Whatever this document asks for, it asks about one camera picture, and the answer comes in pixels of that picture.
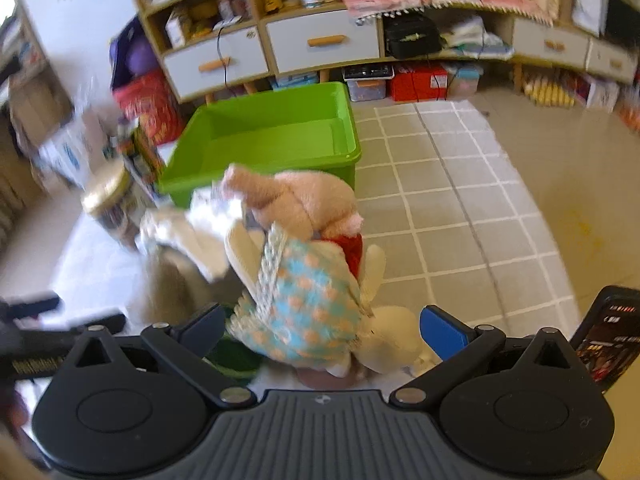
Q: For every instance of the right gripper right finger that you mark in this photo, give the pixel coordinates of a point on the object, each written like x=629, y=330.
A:
x=462, y=349

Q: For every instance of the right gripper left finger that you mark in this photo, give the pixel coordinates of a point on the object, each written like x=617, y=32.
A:
x=181, y=351

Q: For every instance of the plush rabbit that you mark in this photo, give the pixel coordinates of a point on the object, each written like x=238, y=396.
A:
x=310, y=282

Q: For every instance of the green plastic bin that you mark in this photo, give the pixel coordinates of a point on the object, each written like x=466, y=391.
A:
x=303, y=128

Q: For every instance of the white cloth towel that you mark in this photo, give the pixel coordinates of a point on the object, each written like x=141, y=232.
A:
x=197, y=232

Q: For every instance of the dark phone on table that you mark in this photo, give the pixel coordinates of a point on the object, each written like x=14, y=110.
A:
x=607, y=339

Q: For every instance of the gold lid cookie jar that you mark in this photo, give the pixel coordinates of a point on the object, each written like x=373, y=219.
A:
x=114, y=199

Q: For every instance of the tall chip canister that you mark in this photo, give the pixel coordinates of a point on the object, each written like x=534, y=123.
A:
x=140, y=155

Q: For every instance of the cardboard box on floor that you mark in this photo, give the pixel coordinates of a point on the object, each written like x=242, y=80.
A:
x=75, y=151

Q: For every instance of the red shoe box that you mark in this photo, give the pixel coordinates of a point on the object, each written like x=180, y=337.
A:
x=417, y=82

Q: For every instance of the yellow egg tray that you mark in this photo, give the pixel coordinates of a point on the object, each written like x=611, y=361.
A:
x=545, y=88

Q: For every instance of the black bag on shelf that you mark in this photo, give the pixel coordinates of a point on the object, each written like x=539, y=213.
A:
x=410, y=35

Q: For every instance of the wooden cabinet with drawers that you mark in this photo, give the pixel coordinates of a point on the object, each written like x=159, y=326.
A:
x=330, y=36

